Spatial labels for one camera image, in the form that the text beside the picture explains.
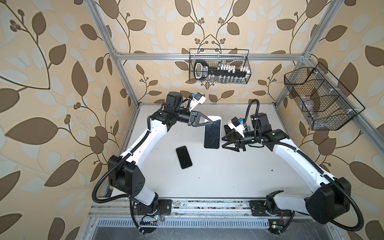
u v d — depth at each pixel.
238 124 0.63
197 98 0.63
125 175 0.42
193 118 0.60
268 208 0.66
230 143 0.65
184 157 0.92
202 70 0.84
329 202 0.40
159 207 0.74
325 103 0.73
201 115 0.64
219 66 0.81
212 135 0.64
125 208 0.75
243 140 0.64
